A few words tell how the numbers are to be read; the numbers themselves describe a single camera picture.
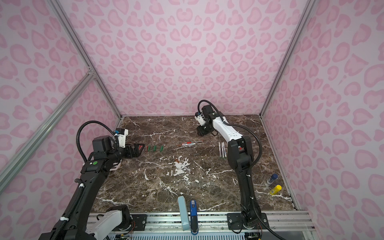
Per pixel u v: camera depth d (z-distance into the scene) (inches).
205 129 34.4
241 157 23.3
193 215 28.3
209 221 29.5
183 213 29.2
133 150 27.4
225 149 39.4
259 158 21.2
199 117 35.7
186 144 40.0
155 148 39.6
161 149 39.6
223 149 39.4
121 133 26.7
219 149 39.5
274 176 31.5
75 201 16.9
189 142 40.7
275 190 30.5
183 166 36.4
